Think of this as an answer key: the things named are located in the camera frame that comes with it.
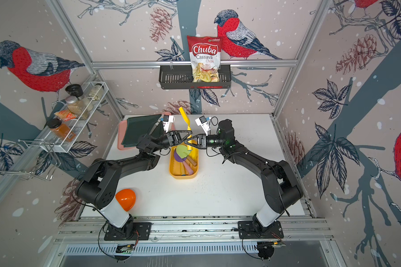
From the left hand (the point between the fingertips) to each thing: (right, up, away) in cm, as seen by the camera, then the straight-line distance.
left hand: (192, 133), depth 71 cm
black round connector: (+31, -49, -3) cm, 58 cm away
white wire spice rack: (-50, +4, -2) cm, 50 cm away
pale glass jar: (-51, +21, +14) cm, 57 cm away
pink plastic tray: (-54, +2, +43) cm, 69 cm away
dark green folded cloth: (-43, +3, +43) cm, 61 cm away
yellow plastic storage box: (-11, -22, +24) cm, 34 cm away
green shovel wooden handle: (-2, -17, +23) cm, 28 cm away
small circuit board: (-30, -50, 0) cm, 59 cm away
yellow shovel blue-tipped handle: (-2, +3, +1) cm, 4 cm away
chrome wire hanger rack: (-58, -9, -13) cm, 60 cm away
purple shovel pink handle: (-2, -21, +16) cm, 27 cm away
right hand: (-3, -4, +2) cm, 6 cm away
